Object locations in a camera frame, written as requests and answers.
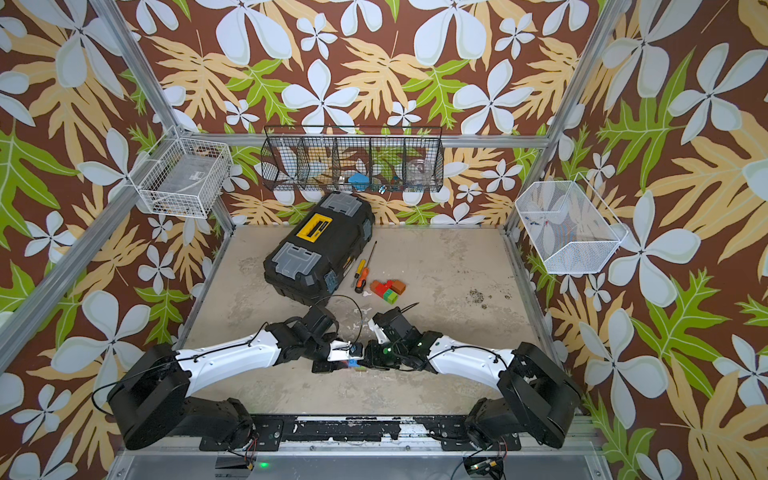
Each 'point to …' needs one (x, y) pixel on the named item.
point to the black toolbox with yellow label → (309, 263)
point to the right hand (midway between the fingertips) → (356, 362)
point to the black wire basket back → (353, 158)
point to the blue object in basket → (359, 181)
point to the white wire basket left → (182, 177)
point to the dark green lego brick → (386, 294)
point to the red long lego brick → (381, 288)
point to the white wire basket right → (572, 230)
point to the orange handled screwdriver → (361, 280)
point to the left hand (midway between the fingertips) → (347, 350)
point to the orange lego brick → (398, 287)
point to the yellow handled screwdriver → (360, 268)
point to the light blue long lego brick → (353, 363)
